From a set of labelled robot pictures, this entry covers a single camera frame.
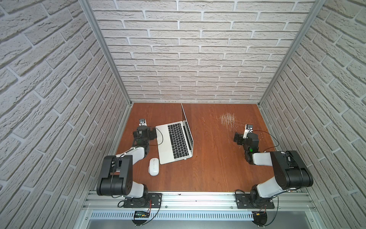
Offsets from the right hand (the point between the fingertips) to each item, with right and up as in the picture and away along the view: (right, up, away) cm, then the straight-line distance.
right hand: (240, 131), depth 94 cm
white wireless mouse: (-56, -20, -11) cm, 61 cm away
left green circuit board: (-60, -41, -23) cm, 76 cm away
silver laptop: (-45, -7, +2) cm, 45 cm away
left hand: (-65, +4, -2) cm, 65 cm away
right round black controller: (0, -40, -26) cm, 48 cm away
